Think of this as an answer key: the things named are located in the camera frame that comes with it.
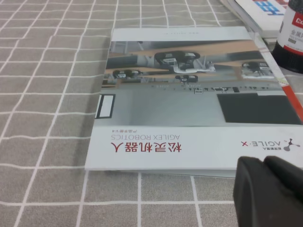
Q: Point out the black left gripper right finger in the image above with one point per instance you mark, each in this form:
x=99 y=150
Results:
x=282 y=185

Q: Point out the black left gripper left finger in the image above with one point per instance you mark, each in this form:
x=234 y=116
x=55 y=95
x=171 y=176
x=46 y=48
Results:
x=247 y=195

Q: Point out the black mesh pen holder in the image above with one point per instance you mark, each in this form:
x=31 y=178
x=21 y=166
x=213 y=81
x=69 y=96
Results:
x=288 y=50

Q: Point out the red-spined booklet under brochure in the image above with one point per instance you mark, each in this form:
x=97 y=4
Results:
x=290 y=82

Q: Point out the AgileX robotics brochure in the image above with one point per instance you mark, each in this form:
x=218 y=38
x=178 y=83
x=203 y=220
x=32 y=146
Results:
x=190 y=101

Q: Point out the white HEEC magazine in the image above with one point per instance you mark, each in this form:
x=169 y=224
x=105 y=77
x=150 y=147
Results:
x=258 y=14

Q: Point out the magazine under HEEC magazine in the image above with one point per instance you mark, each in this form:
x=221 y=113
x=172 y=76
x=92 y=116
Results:
x=239 y=16

